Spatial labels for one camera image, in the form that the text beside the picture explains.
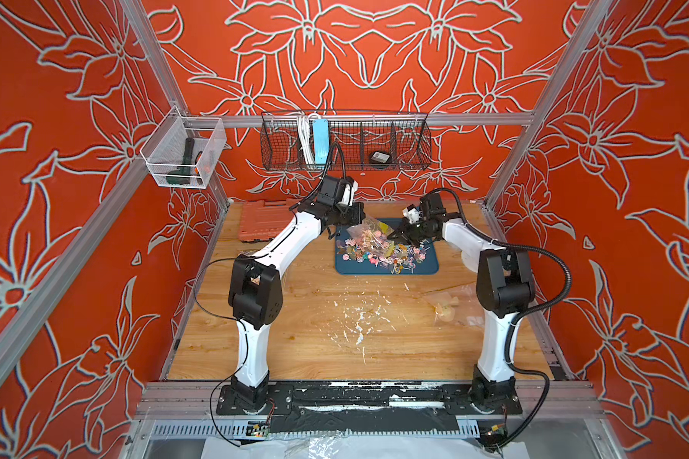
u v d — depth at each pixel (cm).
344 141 107
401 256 101
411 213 92
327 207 67
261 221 109
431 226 75
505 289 54
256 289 52
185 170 81
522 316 55
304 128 88
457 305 89
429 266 101
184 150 88
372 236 93
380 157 96
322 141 89
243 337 56
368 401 74
